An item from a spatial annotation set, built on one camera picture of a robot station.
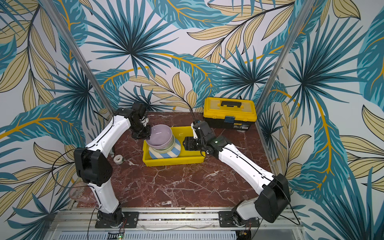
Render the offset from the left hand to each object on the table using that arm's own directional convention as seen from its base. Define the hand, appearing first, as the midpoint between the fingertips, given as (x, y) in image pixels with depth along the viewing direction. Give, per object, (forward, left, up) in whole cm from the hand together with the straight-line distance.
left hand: (149, 137), depth 85 cm
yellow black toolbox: (+21, -50, +1) cm, 54 cm away
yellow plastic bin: (-4, -21, -14) cm, 25 cm away
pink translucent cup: (-26, +33, -15) cm, 44 cm away
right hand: (-5, -21, +3) cm, 22 cm away
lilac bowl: (+1, -6, -1) cm, 6 cm away
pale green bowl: (-3, -11, -6) cm, 13 cm away
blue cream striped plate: (-2, -14, -12) cm, 19 cm away
